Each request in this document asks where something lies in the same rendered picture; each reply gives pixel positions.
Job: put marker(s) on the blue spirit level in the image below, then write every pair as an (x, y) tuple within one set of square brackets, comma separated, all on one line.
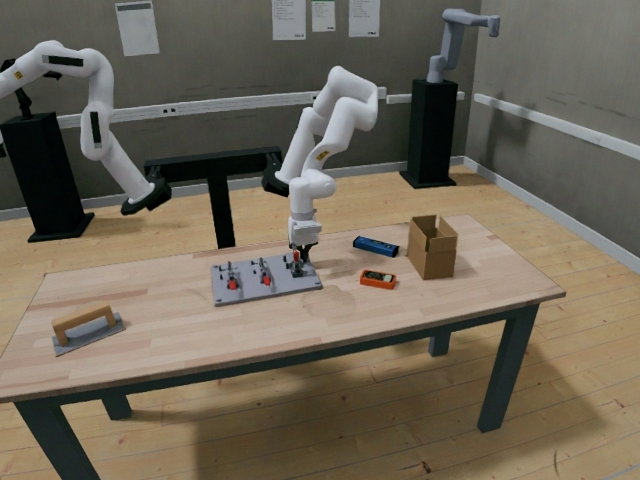
[(375, 246)]

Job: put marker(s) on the small brown cardboard box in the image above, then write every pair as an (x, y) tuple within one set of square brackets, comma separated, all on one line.
[(430, 252)]

